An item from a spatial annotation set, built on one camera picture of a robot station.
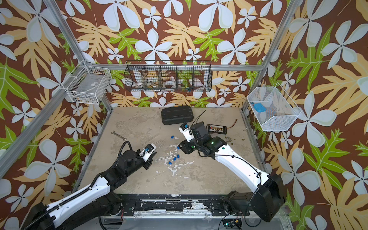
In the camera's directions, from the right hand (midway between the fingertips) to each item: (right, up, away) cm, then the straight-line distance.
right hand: (181, 142), depth 78 cm
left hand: (-15, -4, +2) cm, 15 cm away
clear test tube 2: (-20, 0, +24) cm, 31 cm away
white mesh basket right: (+56, +17, 0) cm, 58 cm away
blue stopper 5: (-7, -15, +13) cm, 21 cm away
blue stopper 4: (-4, -13, +15) cm, 20 cm away
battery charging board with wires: (+27, +6, +27) cm, 39 cm away
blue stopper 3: (-2, -11, +15) cm, 19 cm away
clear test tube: (-10, -12, +15) cm, 22 cm away
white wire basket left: (-56, +34, +7) cm, 66 cm away
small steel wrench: (-51, +4, +27) cm, 58 cm away
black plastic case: (-4, +17, +32) cm, 37 cm away
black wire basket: (-9, +43, +19) cm, 48 cm away
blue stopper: (-7, +1, +24) cm, 25 cm away
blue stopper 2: (-2, -6, +19) cm, 20 cm away
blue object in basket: (+48, +20, +9) cm, 53 cm away
